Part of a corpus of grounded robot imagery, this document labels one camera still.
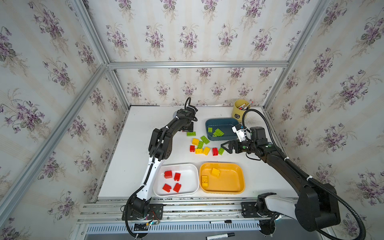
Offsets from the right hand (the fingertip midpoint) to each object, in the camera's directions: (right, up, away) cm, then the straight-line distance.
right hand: (225, 145), depth 81 cm
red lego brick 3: (-27, -18, +2) cm, 33 cm away
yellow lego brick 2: (-16, 0, +17) cm, 24 cm away
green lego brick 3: (-20, +4, +22) cm, 30 cm away
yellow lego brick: (-6, -16, +3) cm, 17 cm away
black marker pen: (-6, -39, -15) cm, 42 cm away
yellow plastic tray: (-1, -19, +3) cm, 20 cm away
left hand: (-23, +8, +24) cm, 34 cm away
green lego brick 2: (-6, +7, +23) cm, 25 cm away
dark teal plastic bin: (+2, +8, +23) cm, 24 cm away
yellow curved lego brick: (-12, -21, +2) cm, 24 cm away
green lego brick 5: (-13, -3, +17) cm, 22 cm away
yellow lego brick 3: (-15, -6, +12) cm, 20 cm away
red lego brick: (-33, -23, -1) cm, 40 cm away
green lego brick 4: (-10, 0, +19) cm, 22 cm away
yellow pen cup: (+17, +25, +26) cm, 40 cm away
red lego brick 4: (-27, -23, -1) cm, 36 cm away
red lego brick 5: (-19, -4, +14) cm, 24 cm away
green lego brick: (0, +5, +23) cm, 23 cm away
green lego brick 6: (0, -6, +12) cm, 14 cm away
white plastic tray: (-20, -20, +2) cm, 29 cm away
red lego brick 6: (-4, -6, +11) cm, 14 cm away
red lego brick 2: (-33, -17, +3) cm, 37 cm away
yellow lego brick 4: (-10, -6, +12) cm, 17 cm away
